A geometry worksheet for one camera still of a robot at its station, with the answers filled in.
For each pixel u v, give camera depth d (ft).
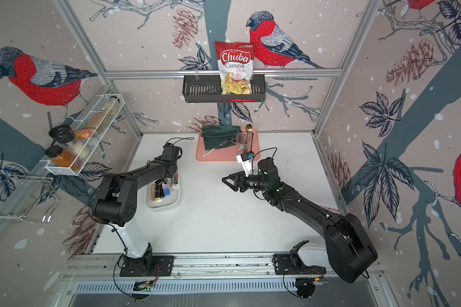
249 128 3.48
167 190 3.11
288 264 2.38
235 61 2.68
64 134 2.05
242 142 3.55
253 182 2.25
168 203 2.95
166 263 2.44
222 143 3.77
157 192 3.02
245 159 2.32
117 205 1.62
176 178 3.07
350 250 1.34
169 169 2.45
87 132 2.32
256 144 3.76
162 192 3.05
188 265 2.47
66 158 2.07
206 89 3.31
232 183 2.38
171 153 2.60
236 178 2.25
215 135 3.97
